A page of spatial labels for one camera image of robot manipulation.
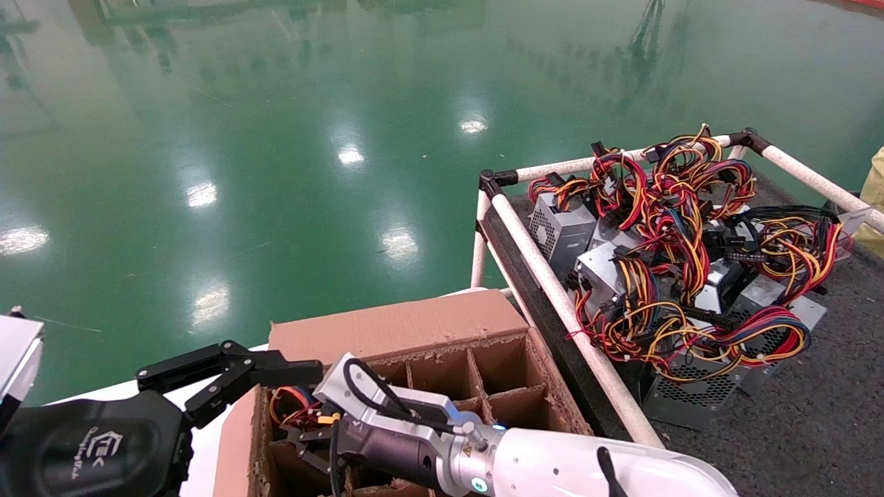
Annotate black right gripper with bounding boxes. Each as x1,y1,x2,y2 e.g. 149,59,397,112
280,418,458,492

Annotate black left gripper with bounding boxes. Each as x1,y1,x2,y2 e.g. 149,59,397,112
0,340,324,497

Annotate grey power supply with wires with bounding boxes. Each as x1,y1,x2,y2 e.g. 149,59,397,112
268,385,343,449

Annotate cardboard box with dividers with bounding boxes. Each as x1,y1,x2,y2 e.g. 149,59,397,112
213,289,595,497

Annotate grey power supply perforated side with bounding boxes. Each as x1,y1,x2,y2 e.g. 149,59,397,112
527,153,650,280

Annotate power supply with mesh vent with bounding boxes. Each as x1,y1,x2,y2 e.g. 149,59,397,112
639,306,812,432

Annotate small silver power supply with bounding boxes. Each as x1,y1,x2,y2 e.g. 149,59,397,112
694,259,748,315

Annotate yellow fabric item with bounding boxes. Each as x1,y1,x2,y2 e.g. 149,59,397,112
854,146,884,260

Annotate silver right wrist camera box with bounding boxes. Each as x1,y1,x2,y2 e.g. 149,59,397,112
313,352,460,432

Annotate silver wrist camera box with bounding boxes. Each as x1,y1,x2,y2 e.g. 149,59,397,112
313,352,460,432
0,307,45,422

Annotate black camera cable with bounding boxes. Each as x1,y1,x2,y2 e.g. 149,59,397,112
343,359,457,434

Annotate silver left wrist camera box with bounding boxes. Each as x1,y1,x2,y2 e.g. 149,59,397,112
0,307,45,422

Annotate silver power supply orange wires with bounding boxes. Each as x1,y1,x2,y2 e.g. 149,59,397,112
568,242,691,363

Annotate silver power supply red wires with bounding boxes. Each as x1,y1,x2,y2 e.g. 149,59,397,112
588,200,712,304

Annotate power supply with looped wires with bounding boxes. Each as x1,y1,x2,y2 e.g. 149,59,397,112
646,124,767,242

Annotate silver power supply with wires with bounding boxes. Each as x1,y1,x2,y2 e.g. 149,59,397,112
731,276,827,396

